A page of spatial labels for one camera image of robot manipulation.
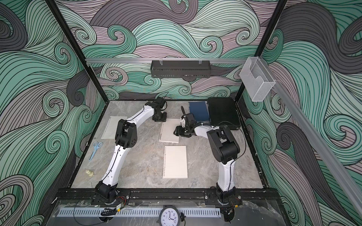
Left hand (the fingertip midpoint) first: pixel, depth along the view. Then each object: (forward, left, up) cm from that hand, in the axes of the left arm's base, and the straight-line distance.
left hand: (163, 118), depth 106 cm
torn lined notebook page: (-11, +38, -2) cm, 39 cm away
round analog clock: (-60, -8, +2) cm, 61 cm away
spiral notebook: (-34, -10, -2) cm, 36 cm away
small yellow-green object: (-41, +39, +1) cm, 57 cm away
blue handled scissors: (-23, +43, -1) cm, 49 cm away
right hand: (-14, -10, 0) cm, 17 cm away
